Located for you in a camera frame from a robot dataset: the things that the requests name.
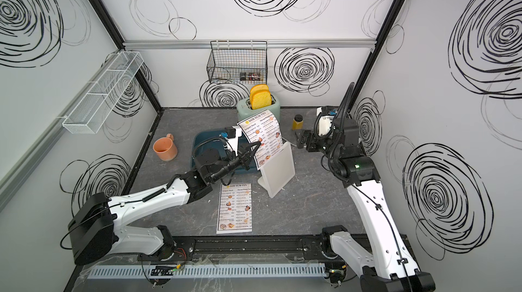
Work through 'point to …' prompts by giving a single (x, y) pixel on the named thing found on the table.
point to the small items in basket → (251, 76)
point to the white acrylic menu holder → (276, 173)
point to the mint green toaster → (245, 110)
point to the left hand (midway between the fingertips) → (260, 144)
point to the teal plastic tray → (201, 135)
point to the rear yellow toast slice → (258, 87)
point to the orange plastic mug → (165, 148)
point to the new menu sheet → (264, 128)
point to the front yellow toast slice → (261, 98)
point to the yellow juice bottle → (298, 122)
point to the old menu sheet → (234, 212)
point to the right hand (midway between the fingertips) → (307, 131)
